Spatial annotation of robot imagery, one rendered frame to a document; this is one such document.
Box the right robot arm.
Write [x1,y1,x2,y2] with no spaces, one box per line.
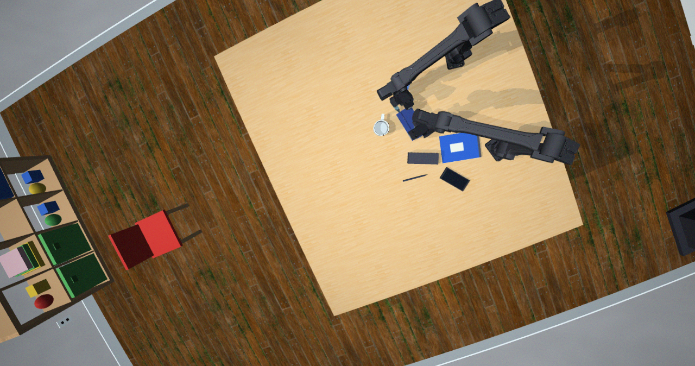
[377,0,510,110]

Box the black glasses case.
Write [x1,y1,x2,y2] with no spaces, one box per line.
[407,153,439,165]

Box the blue notebook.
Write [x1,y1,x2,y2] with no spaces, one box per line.
[439,133,482,163]

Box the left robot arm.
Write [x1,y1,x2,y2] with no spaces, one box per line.
[408,109,580,165]

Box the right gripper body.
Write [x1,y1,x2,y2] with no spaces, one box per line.
[389,91,413,107]

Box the grey mug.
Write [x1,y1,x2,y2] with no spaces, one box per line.
[373,114,389,136]

